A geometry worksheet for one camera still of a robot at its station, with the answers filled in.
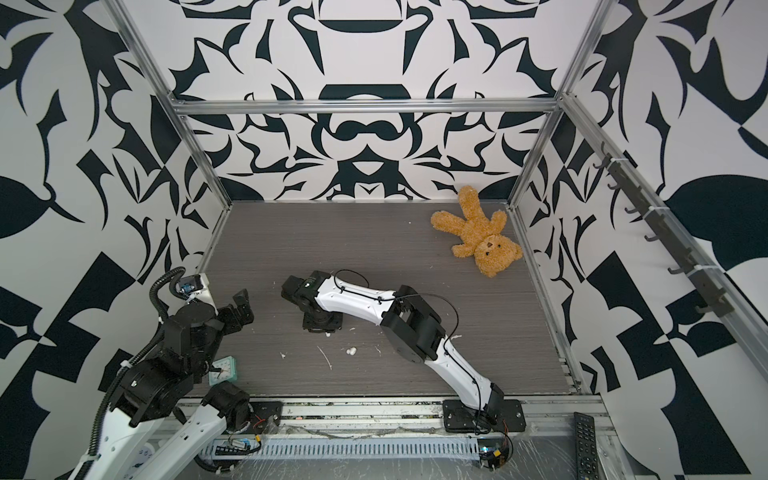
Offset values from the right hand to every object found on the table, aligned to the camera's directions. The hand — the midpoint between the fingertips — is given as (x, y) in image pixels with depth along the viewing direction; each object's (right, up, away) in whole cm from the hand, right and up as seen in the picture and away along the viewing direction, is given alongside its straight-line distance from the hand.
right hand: (318, 331), depth 86 cm
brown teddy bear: (+51, +28, +16) cm, 60 cm away
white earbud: (+10, -5, -2) cm, 11 cm away
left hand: (-17, +14, -18) cm, 29 cm away
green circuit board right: (+44, -24, -15) cm, 52 cm away
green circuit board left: (-16, -23, -14) cm, 31 cm away
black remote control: (+65, -23, -18) cm, 71 cm away
